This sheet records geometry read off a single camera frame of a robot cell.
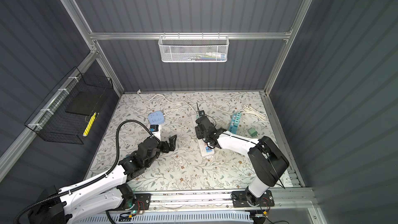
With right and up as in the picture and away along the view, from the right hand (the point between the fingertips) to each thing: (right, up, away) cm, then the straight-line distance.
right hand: (203, 128), depth 91 cm
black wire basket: (-63, +9, -18) cm, 67 cm away
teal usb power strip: (+20, +3, +5) cm, 21 cm away
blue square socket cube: (-31, +5, +12) cm, 34 cm away
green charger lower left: (+31, -3, +6) cm, 32 cm away
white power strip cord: (-51, +24, +32) cm, 65 cm away
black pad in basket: (-60, +15, -14) cm, 63 cm away
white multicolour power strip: (+1, -12, -3) cm, 13 cm away
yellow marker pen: (-52, +5, -21) cm, 56 cm away
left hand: (-18, -2, -11) cm, 21 cm away
